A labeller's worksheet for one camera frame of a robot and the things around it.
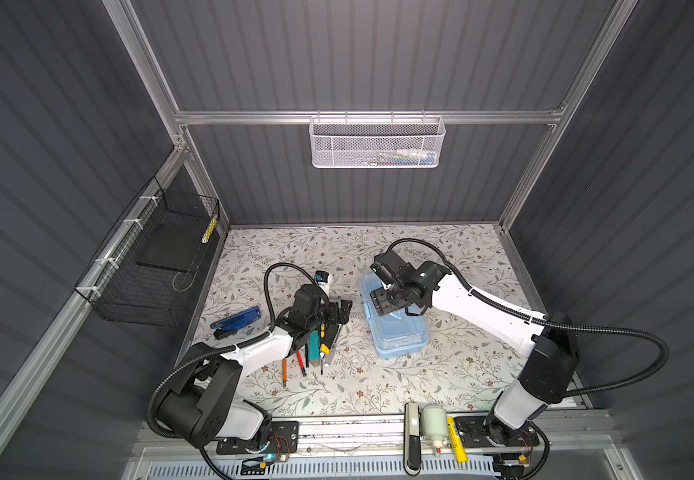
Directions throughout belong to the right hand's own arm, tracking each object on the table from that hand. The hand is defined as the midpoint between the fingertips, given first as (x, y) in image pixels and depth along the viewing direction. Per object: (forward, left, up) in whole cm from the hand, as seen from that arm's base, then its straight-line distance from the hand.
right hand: (388, 300), depth 82 cm
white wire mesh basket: (+61, +1, +12) cm, 62 cm away
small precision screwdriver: (-13, +19, -14) cm, 27 cm away
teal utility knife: (-8, +22, -13) cm, 27 cm away
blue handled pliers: (-2, +49, -12) cm, 50 cm away
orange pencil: (-15, +30, -14) cm, 36 cm away
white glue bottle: (-29, -9, -8) cm, 32 cm away
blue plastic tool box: (-8, -2, -5) cm, 9 cm away
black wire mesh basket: (+1, +61, +15) cm, 63 cm away
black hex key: (-10, +24, -14) cm, 29 cm away
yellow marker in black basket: (+14, +49, +15) cm, 53 cm away
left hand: (+3, +14, -6) cm, 16 cm away
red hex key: (-13, +25, -14) cm, 31 cm away
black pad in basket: (+8, +57, +15) cm, 59 cm away
